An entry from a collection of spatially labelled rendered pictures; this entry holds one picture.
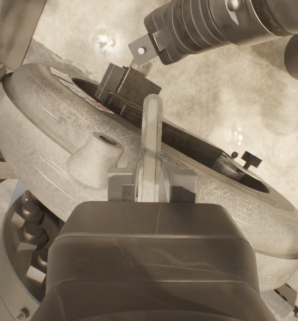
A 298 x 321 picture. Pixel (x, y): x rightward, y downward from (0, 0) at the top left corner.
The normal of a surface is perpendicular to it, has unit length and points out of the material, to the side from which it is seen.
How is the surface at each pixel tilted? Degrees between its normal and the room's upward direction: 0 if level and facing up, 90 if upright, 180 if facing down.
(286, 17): 75
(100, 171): 28
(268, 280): 19
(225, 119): 0
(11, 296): 37
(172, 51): 63
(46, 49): 0
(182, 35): 68
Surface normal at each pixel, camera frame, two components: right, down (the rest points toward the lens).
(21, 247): 0.24, 0.40
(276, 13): -0.48, 0.87
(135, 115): 0.58, 0.52
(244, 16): -0.76, 0.59
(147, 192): 0.00, 0.29
